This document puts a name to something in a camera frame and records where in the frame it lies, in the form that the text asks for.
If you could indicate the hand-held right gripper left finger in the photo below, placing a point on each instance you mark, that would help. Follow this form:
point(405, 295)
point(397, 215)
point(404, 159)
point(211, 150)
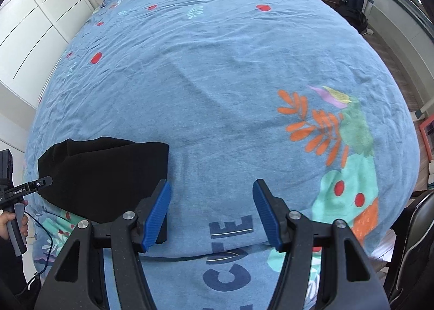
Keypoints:
point(157, 215)

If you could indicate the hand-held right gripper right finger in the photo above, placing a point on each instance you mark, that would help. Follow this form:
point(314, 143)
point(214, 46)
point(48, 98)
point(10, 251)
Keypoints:
point(268, 215)

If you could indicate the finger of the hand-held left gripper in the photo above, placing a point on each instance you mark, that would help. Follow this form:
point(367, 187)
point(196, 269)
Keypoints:
point(39, 184)

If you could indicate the black pants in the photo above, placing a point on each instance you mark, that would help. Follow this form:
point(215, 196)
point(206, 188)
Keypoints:
point(101, 177)

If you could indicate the person's left forearm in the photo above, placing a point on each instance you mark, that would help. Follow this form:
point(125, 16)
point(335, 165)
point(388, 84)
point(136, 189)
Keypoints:
point(13, 272)

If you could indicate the person's left hand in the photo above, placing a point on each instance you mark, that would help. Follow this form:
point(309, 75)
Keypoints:
point(5, 225)

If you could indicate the blue printed blanket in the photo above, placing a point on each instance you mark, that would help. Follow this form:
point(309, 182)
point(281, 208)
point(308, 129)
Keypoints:
point(220, 76)

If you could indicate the black chair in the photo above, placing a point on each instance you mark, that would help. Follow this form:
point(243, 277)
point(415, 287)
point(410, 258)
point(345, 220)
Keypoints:
point(417, 255)

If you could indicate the white wardrobe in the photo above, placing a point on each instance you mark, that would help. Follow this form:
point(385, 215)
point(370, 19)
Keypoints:
point(30, 25)

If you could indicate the black backpack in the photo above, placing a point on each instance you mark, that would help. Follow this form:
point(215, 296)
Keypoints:
point(354, 18)

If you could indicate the red frame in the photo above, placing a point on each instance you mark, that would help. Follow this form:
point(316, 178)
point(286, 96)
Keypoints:
point(428, 135)

